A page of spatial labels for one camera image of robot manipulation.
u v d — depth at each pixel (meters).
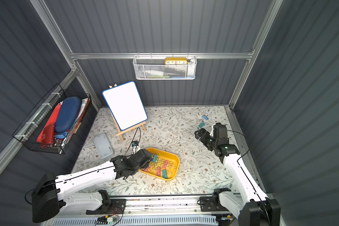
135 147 0.73
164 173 0.83
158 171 0.84
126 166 0.56
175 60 0.87
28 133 0.61
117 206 0.74
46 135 0.65
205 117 1.13
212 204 0.73
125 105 0.87
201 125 1.08
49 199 0.39
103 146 0.94
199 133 0.73
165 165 0.86
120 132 0.95
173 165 0.87
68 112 0.73
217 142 0.60
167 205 0.75
